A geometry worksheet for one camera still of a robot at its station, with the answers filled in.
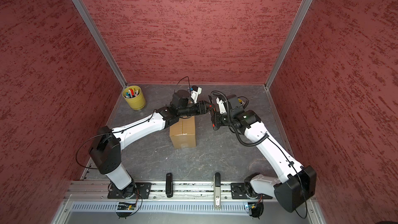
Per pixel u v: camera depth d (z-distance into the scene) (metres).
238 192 0.74
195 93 0.73
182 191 0.76
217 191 0.71
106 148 0.45
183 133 0.77
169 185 0.75
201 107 0.70
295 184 0.38
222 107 0.68
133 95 1.00
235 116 0.56
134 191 0.68
